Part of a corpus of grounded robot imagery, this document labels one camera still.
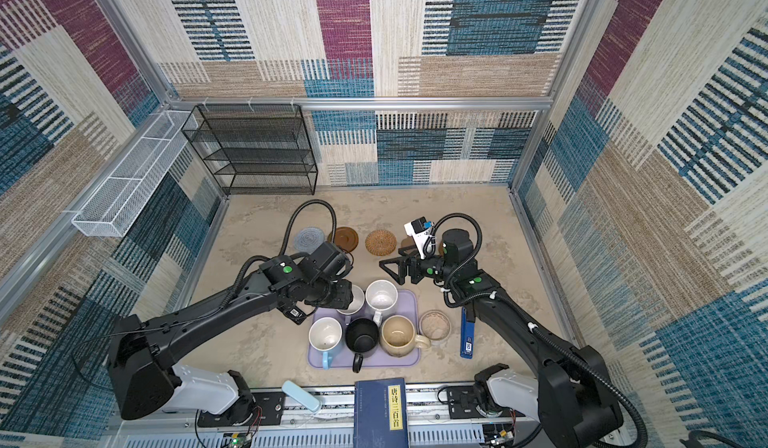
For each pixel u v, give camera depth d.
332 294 0.66
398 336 0.83
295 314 0.85
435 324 0.87
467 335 0.85
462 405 0.73
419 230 0.69
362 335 0.83
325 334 0.82
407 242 1.05
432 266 0.68
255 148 1.10
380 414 0.72
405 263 0.67
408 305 0.90
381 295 0.90
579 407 0.40
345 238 1.05
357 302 0.81
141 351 0.41
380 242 1.05
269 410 0.73
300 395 0.73
